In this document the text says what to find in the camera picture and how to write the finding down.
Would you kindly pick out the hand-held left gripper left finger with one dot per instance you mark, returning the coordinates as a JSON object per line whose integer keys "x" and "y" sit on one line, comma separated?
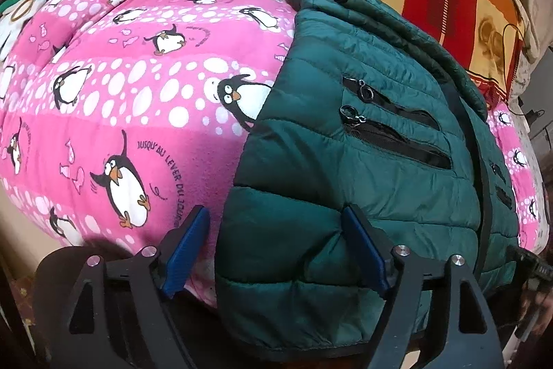
{"x": 186, "y": 252}

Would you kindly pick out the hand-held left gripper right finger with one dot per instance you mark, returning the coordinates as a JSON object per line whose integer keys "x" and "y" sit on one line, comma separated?
{"x": 365, "y": 252}

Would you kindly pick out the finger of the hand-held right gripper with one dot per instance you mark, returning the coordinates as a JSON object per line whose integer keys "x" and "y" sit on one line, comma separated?
{"x": 535, "y": 263}

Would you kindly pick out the green puffer jacket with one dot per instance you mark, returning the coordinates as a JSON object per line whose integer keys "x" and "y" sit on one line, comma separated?
{"x": 345, "y": 161}

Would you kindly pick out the pink penguin blanket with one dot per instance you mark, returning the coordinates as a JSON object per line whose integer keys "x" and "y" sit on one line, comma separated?
{"x": 129, "y": 92}

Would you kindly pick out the white patterned red cloth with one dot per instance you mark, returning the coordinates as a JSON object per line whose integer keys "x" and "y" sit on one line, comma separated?
{"x": 17, "y": 27}

